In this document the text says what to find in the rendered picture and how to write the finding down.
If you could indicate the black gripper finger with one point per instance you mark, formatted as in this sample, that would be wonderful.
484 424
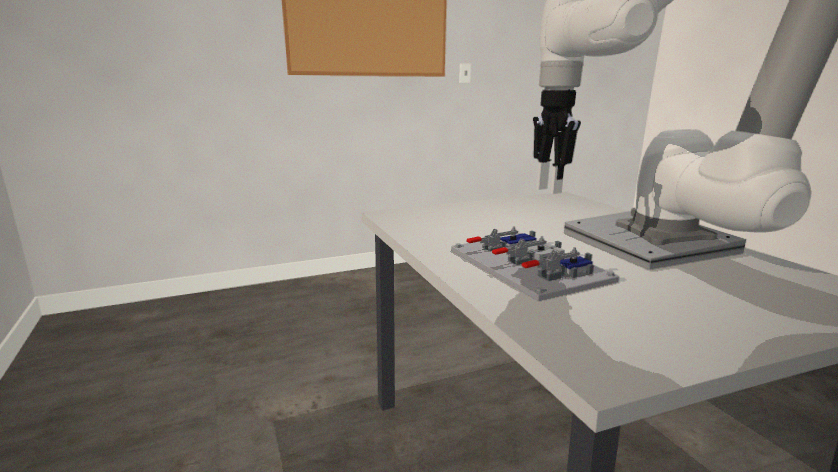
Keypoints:
543 140
567 150

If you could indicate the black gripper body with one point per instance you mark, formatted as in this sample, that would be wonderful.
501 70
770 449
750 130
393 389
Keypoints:
563 100

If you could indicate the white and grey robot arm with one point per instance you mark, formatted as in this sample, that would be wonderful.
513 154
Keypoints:
750 180

